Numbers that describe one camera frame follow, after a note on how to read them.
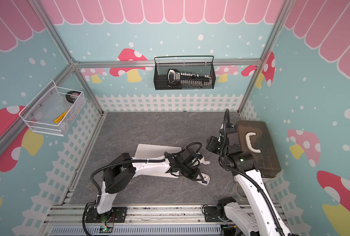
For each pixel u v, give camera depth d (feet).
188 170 2.43
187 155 2.26
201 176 2.62
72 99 2.65
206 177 2.68
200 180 2.61
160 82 2.91
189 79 2.89
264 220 1.24
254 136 2.65
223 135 1.62
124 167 1.80
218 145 2.04
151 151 3.19
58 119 2.33
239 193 2.55
